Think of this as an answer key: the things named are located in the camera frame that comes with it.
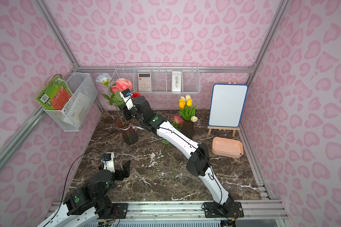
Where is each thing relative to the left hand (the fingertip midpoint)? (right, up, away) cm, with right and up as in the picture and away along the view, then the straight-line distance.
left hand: (123, 160), depth 75 cm
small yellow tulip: (+32, +33, +9) cm, 47 cm away
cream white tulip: (+35, +35, +11) cm, 51 cm away
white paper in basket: (-30, +31, +11) cm, 44 cm away
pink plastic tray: (+63, +2, +23) cm, 67 cm away
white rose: (+20, +6, +26) cm, 33 cm away
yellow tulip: (+36, +31, +8) cm, 48 cm away
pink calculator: (+7, +46, +18) cm, 50 cm away
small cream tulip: (+38, +22, +2) cm, 44 cm away
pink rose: (+29, +21, +15) cm, 39 cm away
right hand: (-1, +29, -1) cm, 29 cm away
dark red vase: (-4, +11, +20) cm, 24 cm away
